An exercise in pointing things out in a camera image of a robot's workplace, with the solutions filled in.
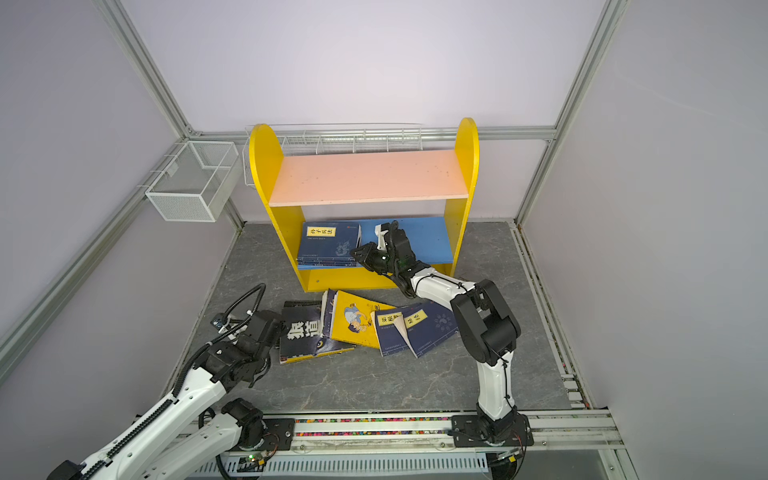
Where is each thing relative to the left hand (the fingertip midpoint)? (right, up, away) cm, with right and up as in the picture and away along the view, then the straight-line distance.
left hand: (268, 332), depth 80 cm
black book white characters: (+7, -2, +5) cm, 9 cm away
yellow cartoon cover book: (+22, +2, +5) cm, 23 cm away
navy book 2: (+33, -2, +7) cm, 34 cm away
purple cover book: (+15, +4, +3) cm, 16 cm away
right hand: (+20, +21, +8) cm, 30 cm away
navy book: (+44, -1, +11) cm, 45 cm away
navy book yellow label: (+13, +24, +13) cm, 30 cm away
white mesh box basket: (-33, +44, +19) cm, 59 cm away
